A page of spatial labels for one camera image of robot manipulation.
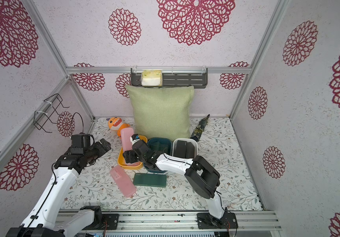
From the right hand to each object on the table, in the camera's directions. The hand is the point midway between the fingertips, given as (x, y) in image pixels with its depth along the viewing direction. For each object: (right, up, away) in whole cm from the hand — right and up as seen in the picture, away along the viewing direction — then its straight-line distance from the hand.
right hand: (126, 151), depth 84 cm
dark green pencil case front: (+13, -18, +5) cm, 23 cm away
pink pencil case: (-3, -18, +4) cm, 19 cm away
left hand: (-10, +2, -5) cm, 12 cm away
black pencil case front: (+34, 0, +13) cm, 36 cm away
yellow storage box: (-6, -5, +8) cm, 11 cm away
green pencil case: (+20, 0, +16) cm, 26 cm away
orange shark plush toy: (-15, +17, +22) cm, 32 cm away
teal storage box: (+16, +5, +16) cm, 24 cm away
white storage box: (+37, +5, +17) cm, 41 cm away
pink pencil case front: (0, +10, -2) cm, 10 cm away
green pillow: (+20, +23, +4) cm, 31 cm away
